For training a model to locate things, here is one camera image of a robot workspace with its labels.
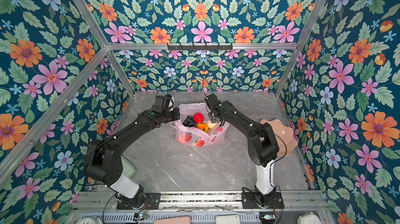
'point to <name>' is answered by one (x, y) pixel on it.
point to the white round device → (309, 219)
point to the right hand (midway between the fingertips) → (221, 113)
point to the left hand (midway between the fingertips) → (182, 109)
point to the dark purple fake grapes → (189, 121)
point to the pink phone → (186, 220)
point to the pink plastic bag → (192, 136)
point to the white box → (227, 219)
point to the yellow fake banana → (206, 127)
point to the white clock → (89, 220)
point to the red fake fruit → (198, 117)
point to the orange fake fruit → (201, 125)
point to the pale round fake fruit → (211, 125)
